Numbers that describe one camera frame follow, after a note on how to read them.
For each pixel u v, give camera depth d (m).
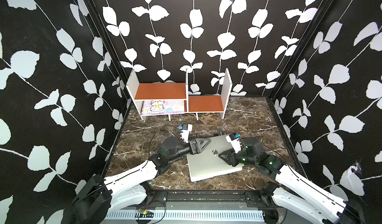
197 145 0.62
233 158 0.65
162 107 0.98
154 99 0.85
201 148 0.63
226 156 0.76
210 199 0.75
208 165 0.78
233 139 0.68
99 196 0.40
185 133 0.68
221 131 0.99
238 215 0.70
